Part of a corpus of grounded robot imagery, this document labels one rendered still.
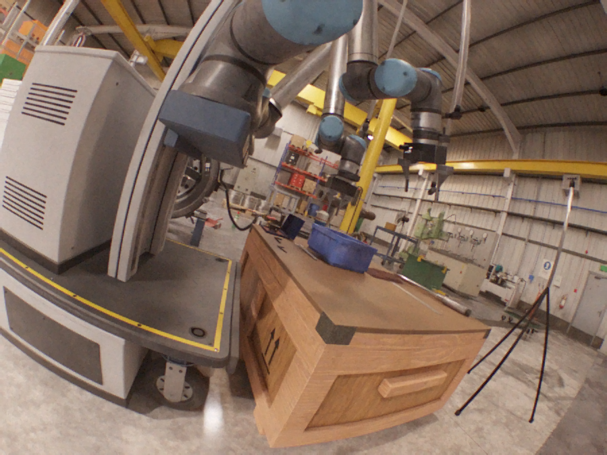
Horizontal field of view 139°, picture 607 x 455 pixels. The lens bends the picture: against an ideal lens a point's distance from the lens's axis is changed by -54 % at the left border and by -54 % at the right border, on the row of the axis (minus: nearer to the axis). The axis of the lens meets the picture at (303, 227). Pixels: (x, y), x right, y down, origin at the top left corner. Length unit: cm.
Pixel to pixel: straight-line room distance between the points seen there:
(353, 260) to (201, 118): 80
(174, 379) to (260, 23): 74
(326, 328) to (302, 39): 49
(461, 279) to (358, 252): 533
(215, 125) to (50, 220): 45
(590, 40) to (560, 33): 102
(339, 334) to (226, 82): 51
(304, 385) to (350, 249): 61
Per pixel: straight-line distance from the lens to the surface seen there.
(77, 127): 63
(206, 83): 47
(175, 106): 46
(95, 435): 75
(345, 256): 100
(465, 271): 625
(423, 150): 70
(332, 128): 95
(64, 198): 64
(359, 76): 68
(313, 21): 37
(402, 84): 59
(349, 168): 106
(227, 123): 43
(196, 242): 224
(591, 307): 1011
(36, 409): 81
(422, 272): 372
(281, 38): 40
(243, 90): 47
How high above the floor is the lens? 65
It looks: 5 degrees down
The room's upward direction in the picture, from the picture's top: 20 degrees clockwise
